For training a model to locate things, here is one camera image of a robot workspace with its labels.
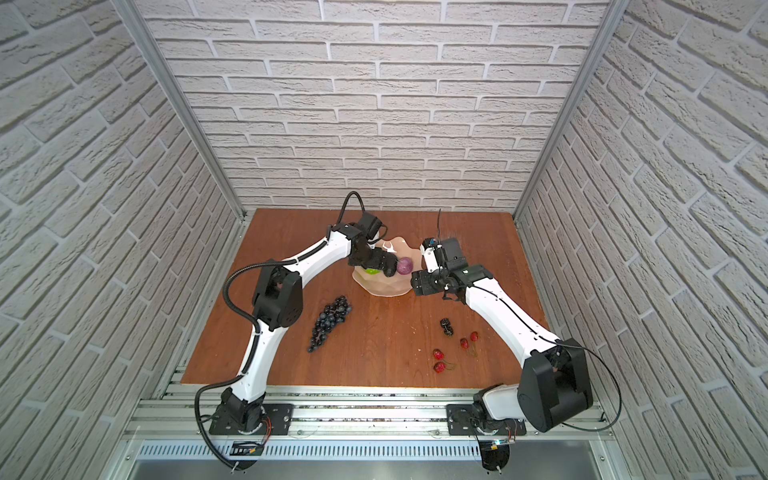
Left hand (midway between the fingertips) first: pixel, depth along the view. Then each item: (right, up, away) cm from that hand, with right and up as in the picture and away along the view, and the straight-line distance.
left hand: (376, 258), depth 100 cm
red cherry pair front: (+19, -29, -18) cm, 39 cm away
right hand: (+15, -5, -15) cm, 22 cm away
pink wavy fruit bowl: (+1, -9, -2) cm, 9 cm away
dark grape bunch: (-12, -17, -11) cm, 23 cm away
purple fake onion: (+9, -2, -1) cm, 10 cm away
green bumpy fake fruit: (-1, -4, -2) cm, 5 cm away
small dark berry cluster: (+22, -21, -12) cm, 33 cm away
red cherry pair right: (+27, -24, -14) cm, 38 cm away
